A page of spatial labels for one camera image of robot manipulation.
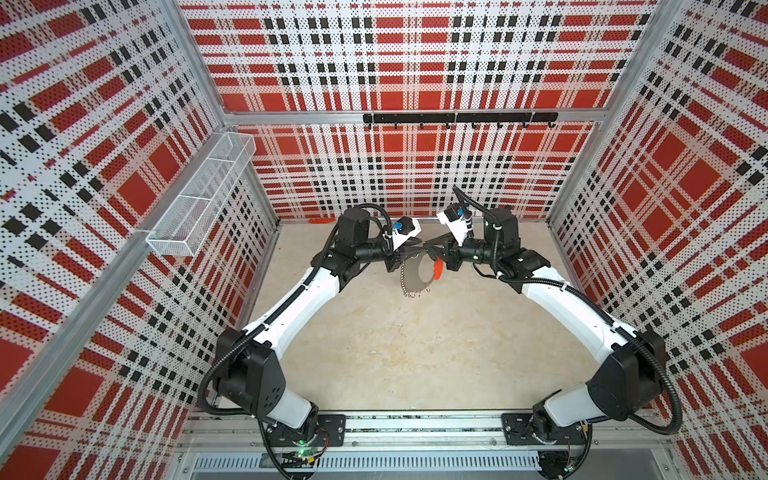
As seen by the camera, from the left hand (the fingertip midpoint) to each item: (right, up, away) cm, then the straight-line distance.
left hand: (418, 245), depth 75 cm
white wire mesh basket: (-71, +7, +16) cm, 74 cm away
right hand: (+2, 0, -1) cm, 3 cm away
